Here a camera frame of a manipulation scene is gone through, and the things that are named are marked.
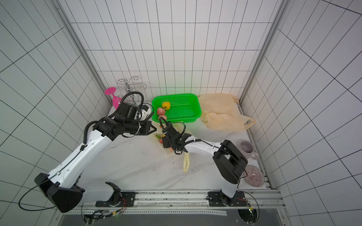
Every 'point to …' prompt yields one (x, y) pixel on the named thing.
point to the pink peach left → (160, 111)
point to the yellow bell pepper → (166, 105)
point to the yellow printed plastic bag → (158, 139)
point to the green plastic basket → (185, 108)
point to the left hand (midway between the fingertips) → (153, 132)
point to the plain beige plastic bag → (219, 112)
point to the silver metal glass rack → (130, 85)
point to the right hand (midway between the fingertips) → (168, 135)
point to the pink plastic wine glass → (116, 100)
